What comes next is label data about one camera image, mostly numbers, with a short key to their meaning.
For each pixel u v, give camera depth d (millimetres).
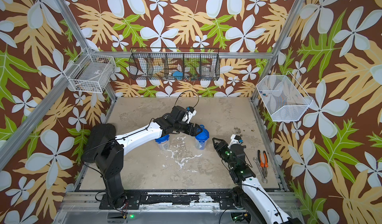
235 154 606
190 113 763
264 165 846
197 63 968
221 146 719
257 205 500
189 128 750
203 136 820
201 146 884
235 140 752
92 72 861
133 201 739
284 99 836
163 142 819
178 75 937
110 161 467
